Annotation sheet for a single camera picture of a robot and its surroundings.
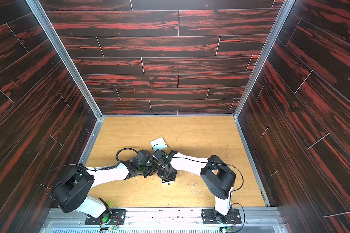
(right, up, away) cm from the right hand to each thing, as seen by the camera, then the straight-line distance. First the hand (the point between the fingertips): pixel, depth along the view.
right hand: (164, 176), depth 87 cm
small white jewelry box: (+2, -3, -3) cm, 5 cm away
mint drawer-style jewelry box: (-3, +20, -8) cm, 22 cm away
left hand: (-1, +4, +1) cm, 4 cm away
